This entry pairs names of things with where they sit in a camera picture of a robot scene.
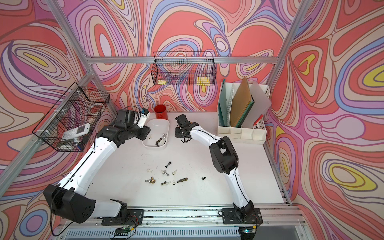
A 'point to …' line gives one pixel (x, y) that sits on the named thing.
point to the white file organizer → (256, 135)
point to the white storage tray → (158, 138)
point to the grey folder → (261, 104)
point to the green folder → (222, 119)
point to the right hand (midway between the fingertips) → (180, 137)
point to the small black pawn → (202, 178)
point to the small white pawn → (148, 170)
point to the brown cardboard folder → (239, 102)
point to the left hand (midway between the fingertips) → (147, 128)
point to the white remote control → (82, 130)
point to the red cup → (160, 111)
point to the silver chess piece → (164, 172)
